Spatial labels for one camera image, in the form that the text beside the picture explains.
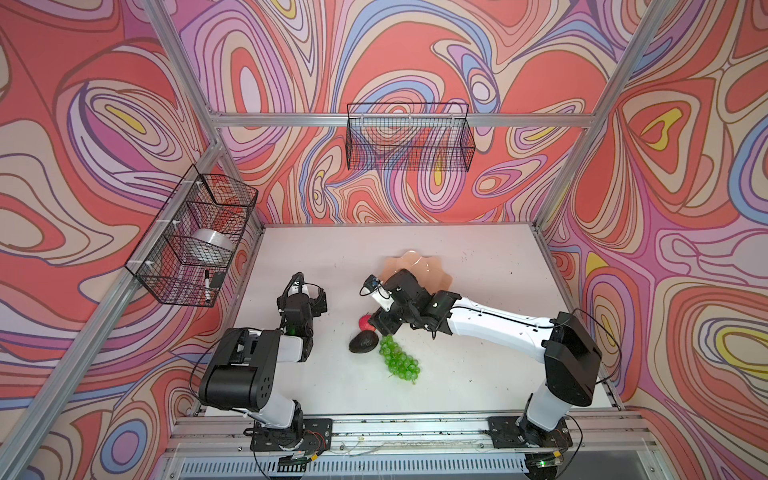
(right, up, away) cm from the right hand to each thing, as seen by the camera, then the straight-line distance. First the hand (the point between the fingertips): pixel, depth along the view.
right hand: (382, 317), depth 82 cm
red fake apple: (-6, -3, +6) cm, 9 cm away
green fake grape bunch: (+4, -12, -2) cm, 13 cm away
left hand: (-24, +7, +11) cm, 28 cm away
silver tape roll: (-42, +22, -8) cm, 48 cm away
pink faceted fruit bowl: (+16, +12, +22) cm, 29 cm away
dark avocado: (-5, -7, +2) cm, 9 cm away
